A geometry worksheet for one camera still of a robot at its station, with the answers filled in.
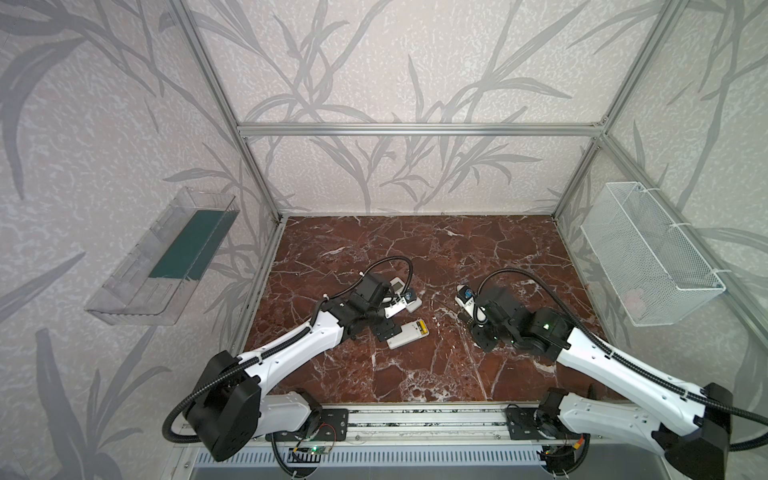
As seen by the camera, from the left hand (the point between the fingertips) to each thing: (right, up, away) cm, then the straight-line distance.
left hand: (395, 300), depth 84 cm
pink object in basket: (+60, +1, -11) cm, 61 cm away
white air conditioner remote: (+1, +2, -12) cm, 13 cm away
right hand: (+20, -2, -7) cm, 22 cm away
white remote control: (+5, -11, +6) cm, 13 cm away
